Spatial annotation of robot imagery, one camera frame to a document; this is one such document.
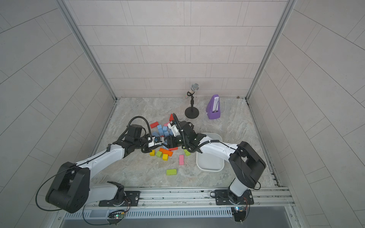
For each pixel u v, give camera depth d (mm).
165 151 873
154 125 1025
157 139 704
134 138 666
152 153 849
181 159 846
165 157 831
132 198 710
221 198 677
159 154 847
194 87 846
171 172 792
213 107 984
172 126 738
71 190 399
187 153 863
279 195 736
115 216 654
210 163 816
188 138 640
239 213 683
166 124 996
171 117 1028
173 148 885
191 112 1071
